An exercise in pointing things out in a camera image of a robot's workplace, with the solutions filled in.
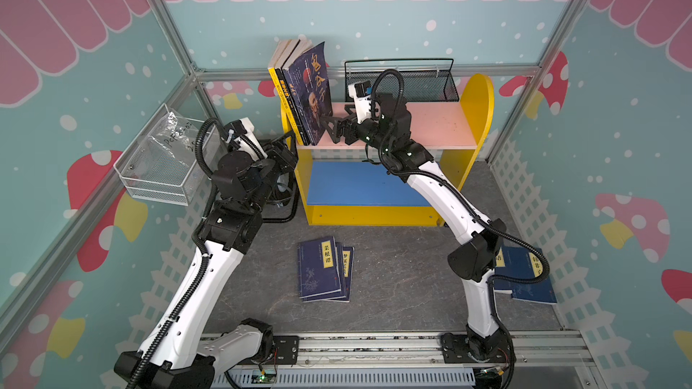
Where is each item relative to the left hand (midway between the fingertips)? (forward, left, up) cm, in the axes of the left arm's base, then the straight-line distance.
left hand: (291, 140), depth 63 cm
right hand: (+12, -9, 0) cm, 15 cm away
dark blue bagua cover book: (-14, -4, -41) cm, 43 cm away
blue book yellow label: (-11, -67, -43) cm, 80 cm away
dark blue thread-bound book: (-15, -4, -41) cm, 44 cm away
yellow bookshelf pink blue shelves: (+12, -14, -31) cm, 36 cm away
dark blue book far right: (-10, -71, -42) cm, 83 cm away
